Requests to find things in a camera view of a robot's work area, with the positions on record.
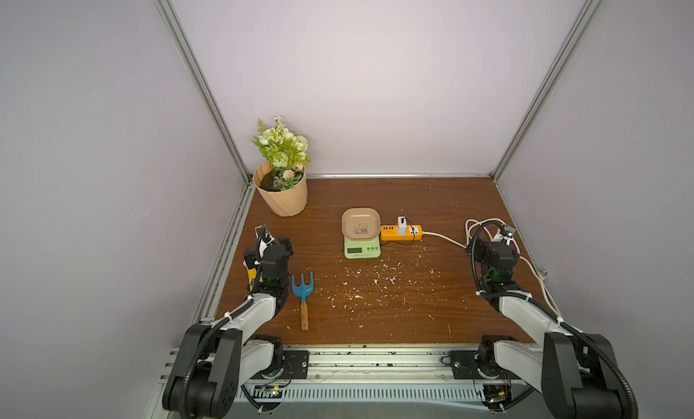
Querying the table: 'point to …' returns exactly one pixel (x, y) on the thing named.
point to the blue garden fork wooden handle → (303, 290)
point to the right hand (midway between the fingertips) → (492, 237)
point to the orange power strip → (390, 233)
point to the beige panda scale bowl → (361, 223)
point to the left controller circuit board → (267, 391)
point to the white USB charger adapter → (401, 225)
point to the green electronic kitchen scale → (361, 249)
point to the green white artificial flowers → (286, 153)
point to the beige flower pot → (288, 202)
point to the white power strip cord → (516, 246)
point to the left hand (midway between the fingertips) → (268, 237)
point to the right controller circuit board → (497, 395)
